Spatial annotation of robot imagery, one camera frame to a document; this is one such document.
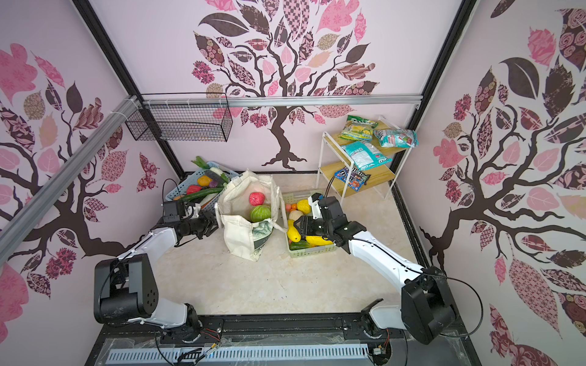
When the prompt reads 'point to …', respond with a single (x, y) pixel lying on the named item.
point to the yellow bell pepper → (204, 181)
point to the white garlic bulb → (294, 215)
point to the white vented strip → (236, 353)
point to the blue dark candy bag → (357, 178)
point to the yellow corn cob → (317, 241)
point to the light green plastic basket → (291, 197)
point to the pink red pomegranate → (256, 198)
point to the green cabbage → (260, 213)
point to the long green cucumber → (196, 194)
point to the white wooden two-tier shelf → (333, 157)
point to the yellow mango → (292, 232)
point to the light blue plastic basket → (210, 202)
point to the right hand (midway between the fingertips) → (299, 221)
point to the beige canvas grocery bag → (249, 207)
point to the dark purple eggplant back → (214, 175)
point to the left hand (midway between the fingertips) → (224, 220)
